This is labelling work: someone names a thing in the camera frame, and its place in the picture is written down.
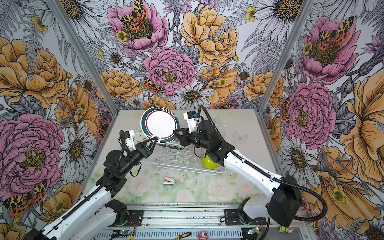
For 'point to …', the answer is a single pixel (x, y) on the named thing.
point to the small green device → (288, 230)
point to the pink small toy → (203, 236)
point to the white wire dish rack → (182, 159)
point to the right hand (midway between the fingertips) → (174, 136)
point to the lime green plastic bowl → (209, 164)
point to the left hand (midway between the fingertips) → (157, 142)
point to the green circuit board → (125, 232)
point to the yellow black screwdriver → (182, 236)
